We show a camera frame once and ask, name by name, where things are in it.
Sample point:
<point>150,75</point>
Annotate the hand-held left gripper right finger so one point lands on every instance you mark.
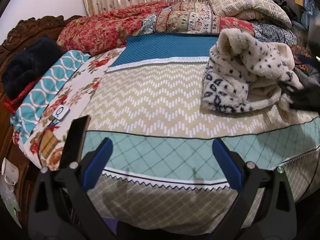
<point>226,165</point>

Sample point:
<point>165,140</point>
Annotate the beige dashed pattern blanket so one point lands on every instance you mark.
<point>247,5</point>

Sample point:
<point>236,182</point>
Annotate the white round button controller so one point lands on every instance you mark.
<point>60,112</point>

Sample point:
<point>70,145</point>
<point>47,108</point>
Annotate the white spotted fleece garment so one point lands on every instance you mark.
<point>240,72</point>

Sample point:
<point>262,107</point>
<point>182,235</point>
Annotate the dark navy fluffy cloth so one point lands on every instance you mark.
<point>30,65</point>

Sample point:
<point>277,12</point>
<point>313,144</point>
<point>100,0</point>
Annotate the black smartphone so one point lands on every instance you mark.
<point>75,140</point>

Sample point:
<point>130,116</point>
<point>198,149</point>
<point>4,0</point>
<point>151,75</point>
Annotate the patterned beige teal bedspread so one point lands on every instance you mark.
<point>162,105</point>

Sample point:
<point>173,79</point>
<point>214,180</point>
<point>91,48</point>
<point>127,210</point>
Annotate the carved wooden headboard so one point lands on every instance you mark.
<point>17,37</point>

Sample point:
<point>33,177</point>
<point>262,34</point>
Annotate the blue quilted mat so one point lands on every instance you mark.
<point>160,50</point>

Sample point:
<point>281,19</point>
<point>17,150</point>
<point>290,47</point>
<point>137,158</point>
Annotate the clear plastic bag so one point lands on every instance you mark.
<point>8,197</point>

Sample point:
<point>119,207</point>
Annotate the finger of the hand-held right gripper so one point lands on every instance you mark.
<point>290,88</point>

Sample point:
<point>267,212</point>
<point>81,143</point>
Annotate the dark orange patterned cloth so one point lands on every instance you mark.
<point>303,57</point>

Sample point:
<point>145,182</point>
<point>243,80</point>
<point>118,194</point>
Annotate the red patchwork floral quilt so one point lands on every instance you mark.
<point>120,27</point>

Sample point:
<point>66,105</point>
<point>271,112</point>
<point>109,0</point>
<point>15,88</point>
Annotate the light blue plastic bag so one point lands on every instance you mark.
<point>308,12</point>

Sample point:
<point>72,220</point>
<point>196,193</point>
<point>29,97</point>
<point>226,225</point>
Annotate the grey jacket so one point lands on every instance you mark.
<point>310,80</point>

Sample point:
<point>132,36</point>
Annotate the white cup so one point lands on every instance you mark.
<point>9,169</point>

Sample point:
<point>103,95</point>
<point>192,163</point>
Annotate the teal wave pattern pillow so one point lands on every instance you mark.
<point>47,87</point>

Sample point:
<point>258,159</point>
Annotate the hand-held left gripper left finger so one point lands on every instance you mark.
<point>98,165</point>

